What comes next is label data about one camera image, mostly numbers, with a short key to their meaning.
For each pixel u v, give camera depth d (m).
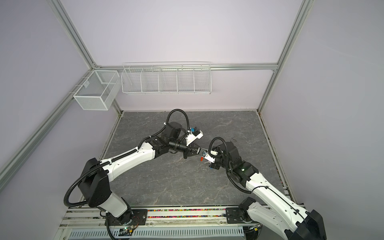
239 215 0.66
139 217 0.74
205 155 0.63
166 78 0.99
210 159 0.65
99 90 0.99
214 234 0.71
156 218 0.74
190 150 0.65
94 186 0.43
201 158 0.65
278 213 0.44
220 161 0.64
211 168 0.67
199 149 0.65
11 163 0.52
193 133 0.66
